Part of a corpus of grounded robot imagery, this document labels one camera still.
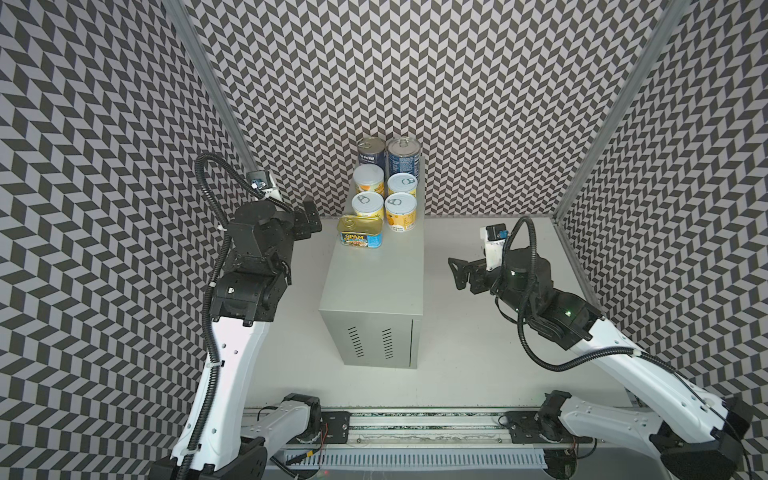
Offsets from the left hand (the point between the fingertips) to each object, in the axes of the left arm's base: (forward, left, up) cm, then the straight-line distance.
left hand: (286, 203), depth 61 cm
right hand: (-5, -39, -15) cm, 42 cm away
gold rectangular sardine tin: (+2, -14, -11) cm, 18 cm away
